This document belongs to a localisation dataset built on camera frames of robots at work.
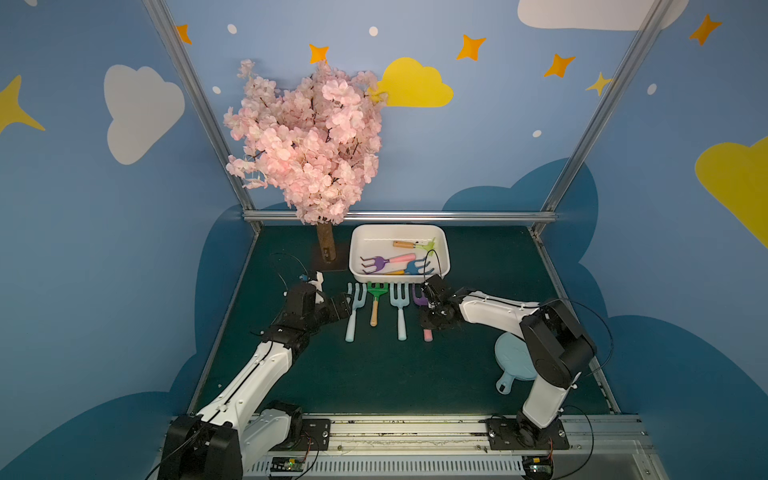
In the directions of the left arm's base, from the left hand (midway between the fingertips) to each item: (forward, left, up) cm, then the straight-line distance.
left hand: (340, 296), depth 85 cm
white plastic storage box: (+27, -17, -13) cm, 35 cm away
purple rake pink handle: (+24, -10, -14) cm, 30 cm away
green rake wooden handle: (+10, -10, -13) cm, 19 cm away
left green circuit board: (-39, +10, -15) cm, 43 cm away
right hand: (0, -26, -13) cm, 29 cm away
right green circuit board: (-38, -52, -16) cm, 66 cm away
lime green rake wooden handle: (+32, -20, -13) cm, 40 cm away
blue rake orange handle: (+20, -22, -13) cm, 33 cm away
